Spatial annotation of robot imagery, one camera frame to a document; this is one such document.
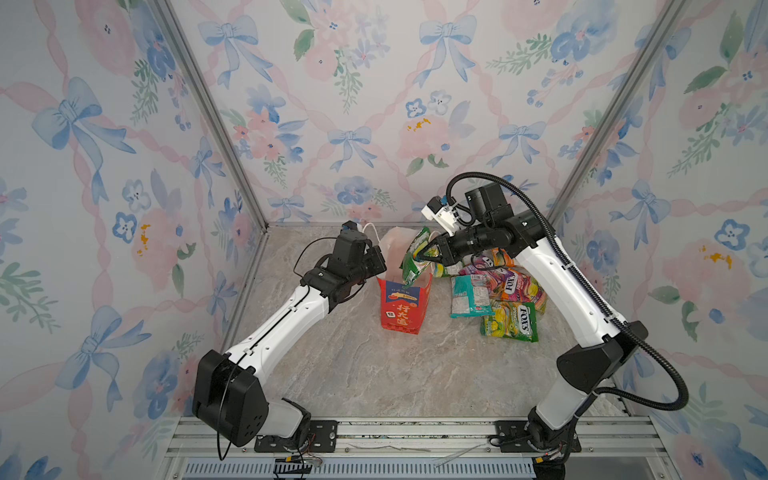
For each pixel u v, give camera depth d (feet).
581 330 1.50
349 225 2.35
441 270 3.39
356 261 2.03
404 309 2.67
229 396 1.31
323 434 2.44
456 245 2.04
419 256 2.27
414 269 2.29
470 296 3.08
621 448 2.41
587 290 1.48
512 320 3.03
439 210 2.05
